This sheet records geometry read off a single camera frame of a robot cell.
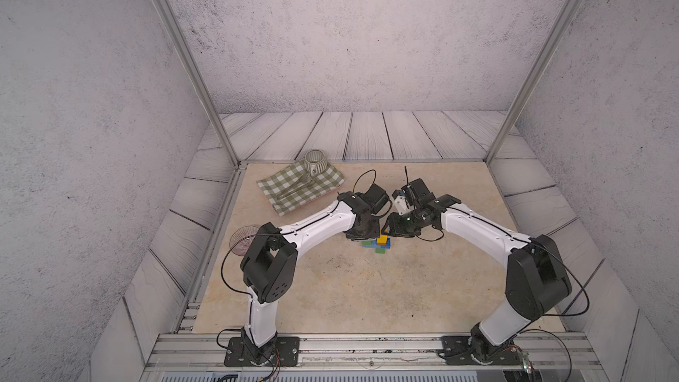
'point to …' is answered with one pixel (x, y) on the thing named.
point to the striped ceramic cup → (315, 163)
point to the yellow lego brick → (382, 240)
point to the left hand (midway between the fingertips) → (376, 238)
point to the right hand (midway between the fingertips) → (388, 231)
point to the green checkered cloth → (293, 187)
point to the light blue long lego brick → (374, 244)
